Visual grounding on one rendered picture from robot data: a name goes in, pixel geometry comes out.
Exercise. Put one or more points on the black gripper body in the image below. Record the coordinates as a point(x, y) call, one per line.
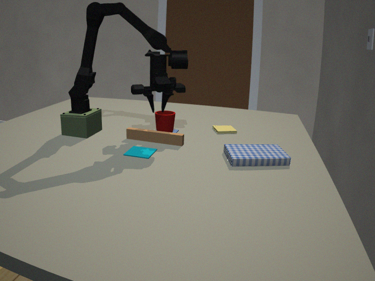
point(147, 90)

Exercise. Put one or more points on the red cup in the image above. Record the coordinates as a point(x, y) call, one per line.
point(165, 120)

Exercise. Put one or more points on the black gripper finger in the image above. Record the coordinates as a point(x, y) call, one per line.
point(165, 98)
point(151, 101)

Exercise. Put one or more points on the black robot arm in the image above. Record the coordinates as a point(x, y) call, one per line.
point(86, 77)

